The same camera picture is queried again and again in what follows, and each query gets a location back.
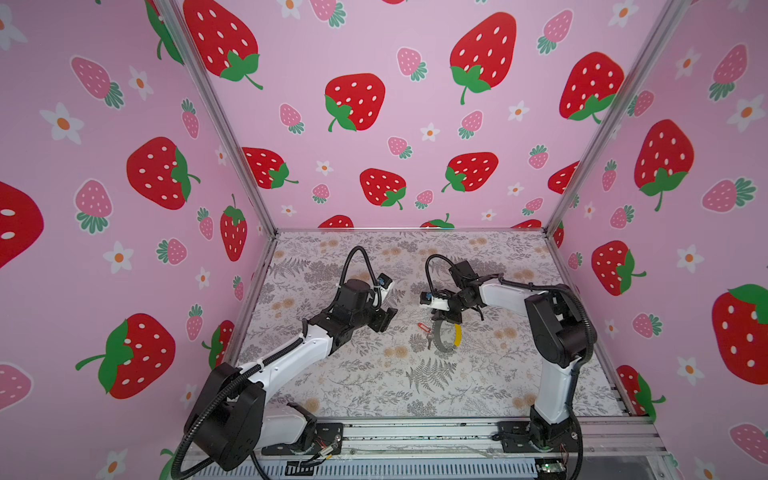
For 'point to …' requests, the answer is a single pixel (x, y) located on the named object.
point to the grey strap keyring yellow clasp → (457, 336)
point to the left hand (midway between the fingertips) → (387, 302)
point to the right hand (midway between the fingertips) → (435, 310)
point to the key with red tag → (430, 335)
